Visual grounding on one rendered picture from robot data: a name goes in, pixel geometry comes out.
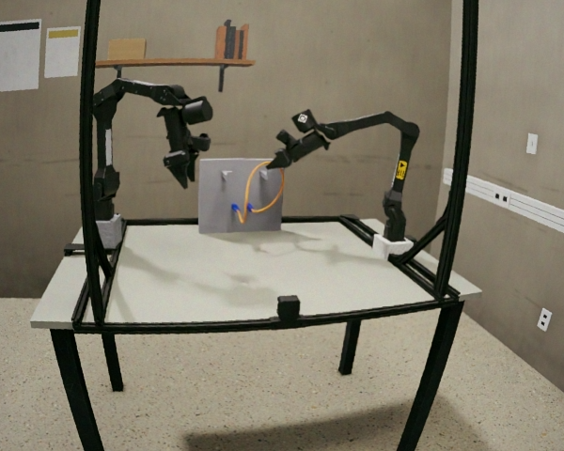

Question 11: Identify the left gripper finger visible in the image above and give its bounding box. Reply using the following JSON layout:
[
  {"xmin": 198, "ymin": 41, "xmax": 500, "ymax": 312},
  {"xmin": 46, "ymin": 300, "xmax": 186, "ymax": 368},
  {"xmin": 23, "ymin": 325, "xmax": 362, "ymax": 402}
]
[
  {"xmin": 167, "ymin": 161, "xmax": 190, "ymax": 189},
  {"xmin": 187, "ymin": 154, "xmax": 199, "ymax": 182}
]

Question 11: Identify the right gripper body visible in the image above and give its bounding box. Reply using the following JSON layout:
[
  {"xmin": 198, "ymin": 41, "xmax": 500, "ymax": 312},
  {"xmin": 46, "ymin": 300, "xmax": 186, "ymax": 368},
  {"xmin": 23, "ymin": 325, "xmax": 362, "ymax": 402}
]
[{"xmin": 274, "ymin": 137, "xmax": 311, "ymax": 169}]

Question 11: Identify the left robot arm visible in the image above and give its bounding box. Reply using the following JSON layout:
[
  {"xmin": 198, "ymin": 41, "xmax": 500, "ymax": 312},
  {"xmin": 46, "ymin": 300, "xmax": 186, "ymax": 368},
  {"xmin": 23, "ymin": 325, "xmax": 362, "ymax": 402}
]
[{"xmin": 93, "ymin": 78, "xmax": 213, "ymax": 221}]

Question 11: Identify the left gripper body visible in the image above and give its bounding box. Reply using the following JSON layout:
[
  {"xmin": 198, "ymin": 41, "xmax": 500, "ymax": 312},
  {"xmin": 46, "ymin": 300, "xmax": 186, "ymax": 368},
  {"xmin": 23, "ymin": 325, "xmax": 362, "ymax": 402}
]
[{"xmin": 163, "ymin": 127, "xmax": 200, "ymax": 166}]

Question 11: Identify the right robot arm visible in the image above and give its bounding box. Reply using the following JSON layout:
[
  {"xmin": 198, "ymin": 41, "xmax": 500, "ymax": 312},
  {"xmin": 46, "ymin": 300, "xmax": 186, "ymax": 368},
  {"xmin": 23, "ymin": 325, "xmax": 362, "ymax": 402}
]
[{"xmin": 275, "ymin": 109, "xmax": 419, "ymax": 242}]

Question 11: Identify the orange cable with blue plug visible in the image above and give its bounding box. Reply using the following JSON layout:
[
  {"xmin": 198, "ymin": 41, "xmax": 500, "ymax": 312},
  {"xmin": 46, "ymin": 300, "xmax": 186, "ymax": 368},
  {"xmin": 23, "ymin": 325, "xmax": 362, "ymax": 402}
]
[{"xmin": 233, "ymin": 162, "xmax": 284, "ymax": 224}]

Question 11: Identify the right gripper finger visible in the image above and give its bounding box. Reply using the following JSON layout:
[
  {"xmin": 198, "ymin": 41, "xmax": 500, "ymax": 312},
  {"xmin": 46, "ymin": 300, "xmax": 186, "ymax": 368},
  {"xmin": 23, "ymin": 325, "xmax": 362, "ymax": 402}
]
[{"xmin": 266, "ymin": 157, "xmax": 282, "ymax": 169}]

